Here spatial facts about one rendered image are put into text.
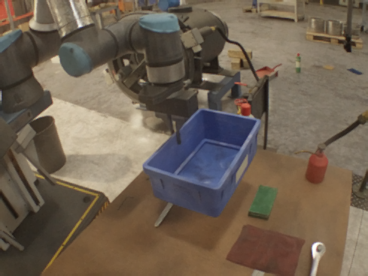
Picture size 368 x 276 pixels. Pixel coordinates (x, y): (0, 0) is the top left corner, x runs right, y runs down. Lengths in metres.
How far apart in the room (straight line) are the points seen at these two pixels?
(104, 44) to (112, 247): 0.58
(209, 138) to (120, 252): 0.46
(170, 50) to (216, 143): 0.38
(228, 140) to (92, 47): 0.51
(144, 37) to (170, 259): 0.59
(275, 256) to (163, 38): 0.62
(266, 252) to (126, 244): 0.41
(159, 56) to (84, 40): 0.18
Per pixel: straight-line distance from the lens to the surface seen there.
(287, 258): 0.76
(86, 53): 0.58
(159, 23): 0.59
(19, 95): 0.98
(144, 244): 0.83
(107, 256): 0.83
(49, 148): 2.02
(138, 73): 1.93
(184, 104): 0.64
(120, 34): 0.65
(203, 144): 0.88
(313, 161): 0.95
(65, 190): 1.37
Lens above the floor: 1.14
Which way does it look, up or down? 33 degrees down
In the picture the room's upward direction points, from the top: 8 degrees counter-clockwise
